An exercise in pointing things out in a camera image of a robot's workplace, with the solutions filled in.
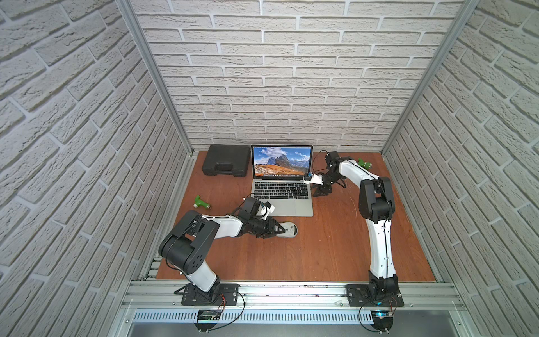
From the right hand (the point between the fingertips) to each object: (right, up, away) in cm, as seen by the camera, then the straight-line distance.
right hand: (319, 187), depth 105 cm
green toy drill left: (-59, -7, -9) cm, 60 cm away
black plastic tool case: (-48, +14, +2) cm, 50 cm away
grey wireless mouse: (-16, -17, -18) cm, 30 cm away
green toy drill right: (+27, +11, +5) cm, 30 cm away
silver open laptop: (-22, +7, -1) cm, 23 cm away
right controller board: (+14, -43, -35) cm, 57 cm away
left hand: (-19, -17, -19) cm, 32 cm away
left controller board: (-47, -44, -34) cm, 72 cm away
